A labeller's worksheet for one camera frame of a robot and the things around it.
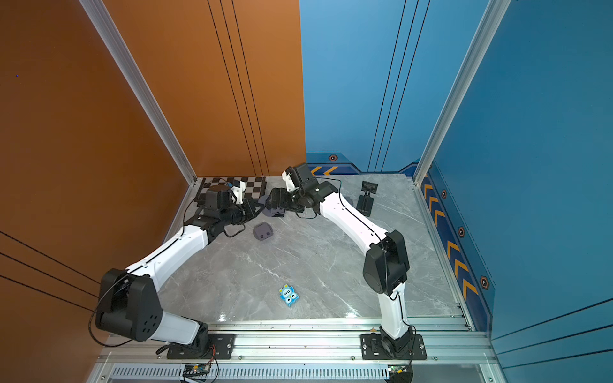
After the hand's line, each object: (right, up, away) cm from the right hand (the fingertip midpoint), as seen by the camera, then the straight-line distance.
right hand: (274, 202), depth 83 cm
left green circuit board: (-22, -51, -10) cm, 56 cm away
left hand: (-4, 0, +2) cm, 4 cm away
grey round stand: (-2, -4, +2) cm, 5 cm away
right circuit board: (+39, -50, -10) cm, 65 cm away
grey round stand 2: (-8, -12, +17) cm, 22 cm away
